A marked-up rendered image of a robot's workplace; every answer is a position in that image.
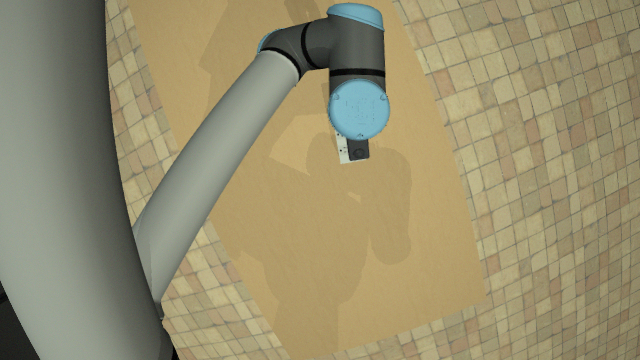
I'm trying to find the white power strip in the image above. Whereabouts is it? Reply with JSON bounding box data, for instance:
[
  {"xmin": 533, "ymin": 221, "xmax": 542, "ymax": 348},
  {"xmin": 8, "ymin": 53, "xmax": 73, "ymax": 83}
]
[{"xmin": 335, "ymin": 130, "xmax": 366, "ymax": 164}]

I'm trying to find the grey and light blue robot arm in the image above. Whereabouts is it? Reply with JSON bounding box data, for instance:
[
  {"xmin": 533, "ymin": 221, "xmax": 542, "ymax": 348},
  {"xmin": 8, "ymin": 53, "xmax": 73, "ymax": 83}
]
[{"xmin": 0, "ymin": 0, "xmax": 390, "ymax": 360}]

